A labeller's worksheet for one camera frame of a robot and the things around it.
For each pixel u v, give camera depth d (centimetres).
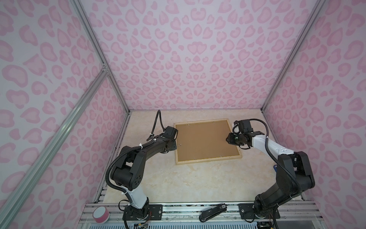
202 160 91
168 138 75
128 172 47
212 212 70
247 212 74
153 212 73
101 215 68
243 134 69
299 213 73
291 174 43
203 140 106
